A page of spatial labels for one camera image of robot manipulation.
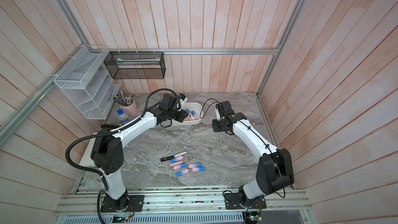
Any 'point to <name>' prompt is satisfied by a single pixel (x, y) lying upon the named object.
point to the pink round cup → (132, 109)
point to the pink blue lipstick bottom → (178, 173)
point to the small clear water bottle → (124, 118)
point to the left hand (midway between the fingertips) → (185, 115)
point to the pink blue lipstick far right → (198, 169)
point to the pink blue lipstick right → (194, 165)
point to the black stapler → (109, 127)
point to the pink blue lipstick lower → (179, 163)
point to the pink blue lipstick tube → (195, 116)
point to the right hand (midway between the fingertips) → (216, 124)
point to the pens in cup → (121, 98)
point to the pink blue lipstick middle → (176, 159)
